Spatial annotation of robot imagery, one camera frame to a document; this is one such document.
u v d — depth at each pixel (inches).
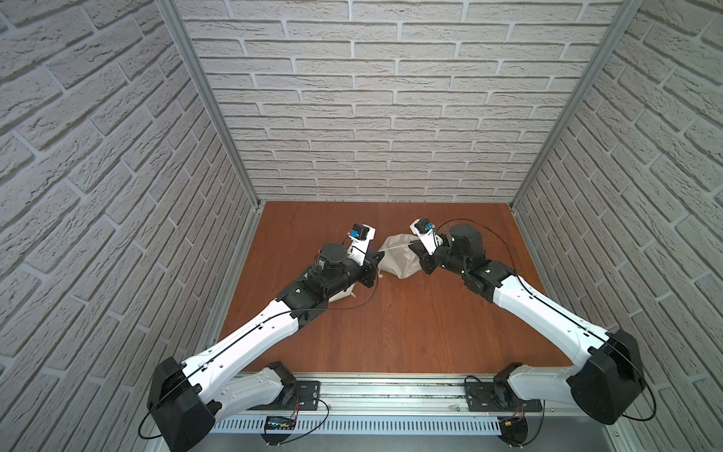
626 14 27.4
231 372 16.9
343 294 34.9
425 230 25.8
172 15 27.5
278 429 28.1
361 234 23.4
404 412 28.6
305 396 28.8
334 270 21.2
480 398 28.6
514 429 27.1
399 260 35.3
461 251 23.7
